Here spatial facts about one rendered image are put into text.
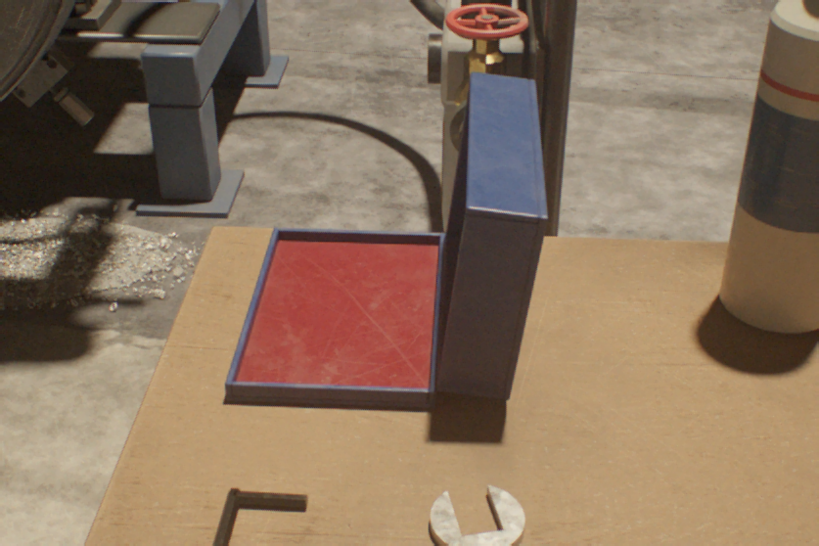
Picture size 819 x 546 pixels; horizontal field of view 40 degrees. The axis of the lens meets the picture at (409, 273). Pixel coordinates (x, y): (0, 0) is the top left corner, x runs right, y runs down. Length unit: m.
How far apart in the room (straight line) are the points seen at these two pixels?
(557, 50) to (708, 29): 1.54
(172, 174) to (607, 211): 0.66
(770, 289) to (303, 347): 0.26
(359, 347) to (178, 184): 1.13
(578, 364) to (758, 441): 0.10
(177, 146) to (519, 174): 1.18
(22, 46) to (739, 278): 0.90
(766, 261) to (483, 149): 0.17
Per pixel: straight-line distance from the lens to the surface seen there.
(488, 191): 0.53
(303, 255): 0.70
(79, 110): 1.47
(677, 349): 0.64
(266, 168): 1.84
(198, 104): 1.66
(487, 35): 0.96
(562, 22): 0.94
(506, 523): 0.52
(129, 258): 1.62
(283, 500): 0.53
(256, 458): 0.56
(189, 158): 1.70
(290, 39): 2.35
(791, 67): 0.60
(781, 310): 0.66
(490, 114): 0.61
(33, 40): 1.34
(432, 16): 1.75
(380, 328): 0.63
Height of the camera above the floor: 0.85
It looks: 33 degrees down
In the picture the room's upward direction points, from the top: straight up
